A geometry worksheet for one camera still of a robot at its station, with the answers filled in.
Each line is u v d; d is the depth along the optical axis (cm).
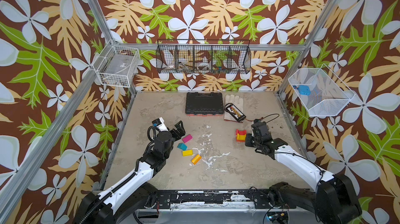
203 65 99
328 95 78
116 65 86
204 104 108
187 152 89
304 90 86
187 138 96
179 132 73
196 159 86
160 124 70
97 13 78
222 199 75
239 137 91
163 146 59
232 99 115
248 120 101
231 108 107
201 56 98
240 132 93
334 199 40
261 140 65
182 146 91
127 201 49
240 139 92
